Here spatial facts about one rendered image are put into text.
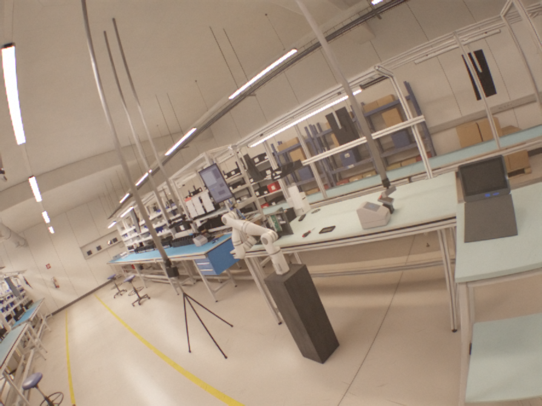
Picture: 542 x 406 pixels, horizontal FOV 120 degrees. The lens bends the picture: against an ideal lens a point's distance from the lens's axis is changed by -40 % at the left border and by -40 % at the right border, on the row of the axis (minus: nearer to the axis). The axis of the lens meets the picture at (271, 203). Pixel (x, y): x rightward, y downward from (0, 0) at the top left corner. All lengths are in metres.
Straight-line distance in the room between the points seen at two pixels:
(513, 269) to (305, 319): 1.50
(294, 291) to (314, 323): 0.34
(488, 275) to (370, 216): 0.97
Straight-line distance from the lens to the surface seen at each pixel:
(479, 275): 0.84
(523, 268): 0.85
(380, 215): 1.59
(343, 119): 3.66
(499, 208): 1.07
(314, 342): 2.10
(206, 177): 3.45
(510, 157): 4.91
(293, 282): 1.83
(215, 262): 3.62
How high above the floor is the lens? 1.57
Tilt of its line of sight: 7 degrees down
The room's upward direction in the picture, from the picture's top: 24 degrees counter-clockwise
